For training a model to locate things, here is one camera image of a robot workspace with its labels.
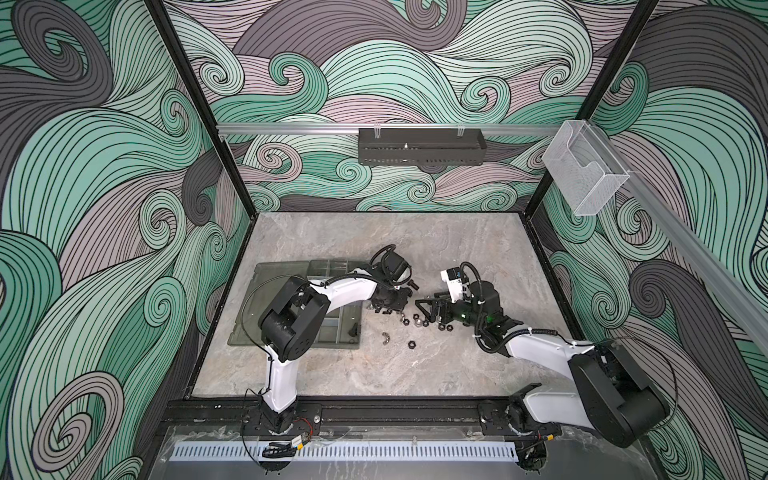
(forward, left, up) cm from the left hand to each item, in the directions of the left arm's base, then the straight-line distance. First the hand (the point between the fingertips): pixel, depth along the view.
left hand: (403, 301), depth 92 cm
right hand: (-3, -6, +7) cm, 9 cm away
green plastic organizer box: (-7, +19, -4) cm, 21 cm away
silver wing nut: (-12, +5, -2) cm, 13 cm away
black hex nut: (-13, -2, -2) cm, 13 cm away
